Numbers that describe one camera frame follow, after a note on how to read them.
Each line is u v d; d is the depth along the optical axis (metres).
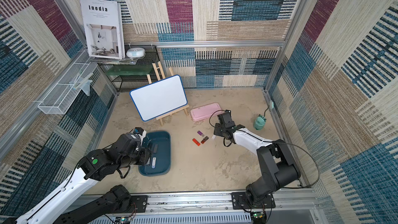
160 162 0.85
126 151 0.53
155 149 0.87
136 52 0.88
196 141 0.94
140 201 0.75
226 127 0.72
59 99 0.71
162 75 0.89
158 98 0.89
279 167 0.44
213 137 0.94
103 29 0.78
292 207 0.73
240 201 0.73
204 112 1.07
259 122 0.94
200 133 0.97
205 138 0.95
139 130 0.64
